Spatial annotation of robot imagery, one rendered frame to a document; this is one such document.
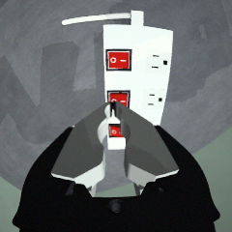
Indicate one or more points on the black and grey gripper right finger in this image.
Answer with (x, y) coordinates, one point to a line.
(153, 155)

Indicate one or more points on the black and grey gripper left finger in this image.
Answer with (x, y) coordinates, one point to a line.
(76, 156)

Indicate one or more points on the white power strip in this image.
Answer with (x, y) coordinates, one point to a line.
(137, 62)

